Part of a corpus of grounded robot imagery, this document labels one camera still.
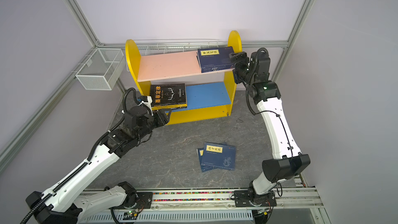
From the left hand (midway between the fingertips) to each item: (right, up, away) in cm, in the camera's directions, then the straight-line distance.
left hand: (167, 113), depth 71 cm
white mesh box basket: (-48, +25, +25) cm, 60 cm away
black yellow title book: (-4, +10, +18) cm, 21 cm away
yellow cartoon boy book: (-3, +3, +17) cm, 17 cm away
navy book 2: (+17, -30, +12) cm, 36 cm away
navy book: (+25, -25, +16) cm, 39 cm away
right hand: (+28, +24, -4) cm, 37 cm away
